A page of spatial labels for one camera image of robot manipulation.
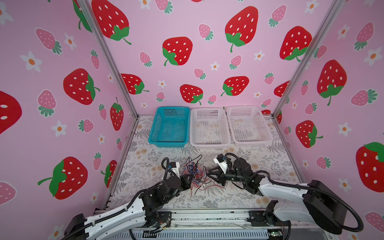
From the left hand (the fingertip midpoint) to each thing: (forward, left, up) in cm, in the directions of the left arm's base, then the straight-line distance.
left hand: (195, 176), depth 75 cm
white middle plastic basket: (+43, -10, -12) cm, 45 cm away
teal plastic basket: (+45, +20, -13) cm, 51 cm away
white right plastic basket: (+46, -40, -13) cm, 62 cm away
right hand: (+2, -6, 0) cm, 7 cm away
